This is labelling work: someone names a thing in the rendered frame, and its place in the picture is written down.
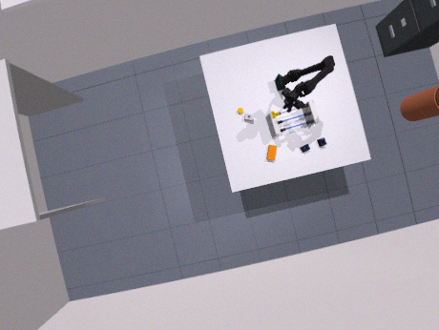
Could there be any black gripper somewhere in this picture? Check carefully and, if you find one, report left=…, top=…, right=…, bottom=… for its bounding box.
left=281, top=88, right=304, bottom=111

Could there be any orange rectangular block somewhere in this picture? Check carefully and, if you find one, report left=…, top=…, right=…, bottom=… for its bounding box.
left=266, top=145, right=277, bottom=160

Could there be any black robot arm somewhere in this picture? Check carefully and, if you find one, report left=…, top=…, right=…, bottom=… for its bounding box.
left=281, top=55, right=335, bottom=107

